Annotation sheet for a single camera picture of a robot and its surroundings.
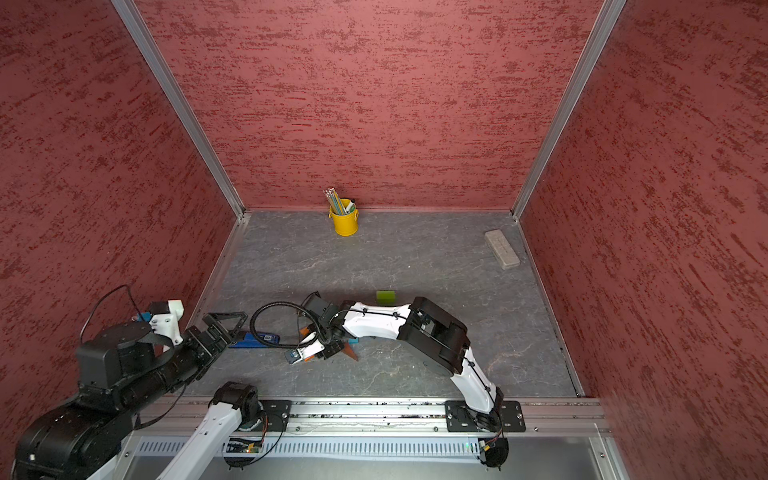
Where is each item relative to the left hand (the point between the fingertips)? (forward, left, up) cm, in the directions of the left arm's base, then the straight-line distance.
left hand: (236, 337), depth 57 cm
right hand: (+9, -9, -30) cm, 33 cm away
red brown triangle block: (+7, -18, -30) cm, 35 cm away
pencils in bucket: (+56, -11, -19) cm, 60 cm away
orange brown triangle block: (+12, -5, -27) cm, 30 cm away
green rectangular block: (+25, -28, -31) cm, 49 cm away
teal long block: (+10, -19, -29) cm, 36 cm away
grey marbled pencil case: (+44, -70, -28) cm, 88 cm away
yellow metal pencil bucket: (+54, -12, -26) cm, 61 cm away
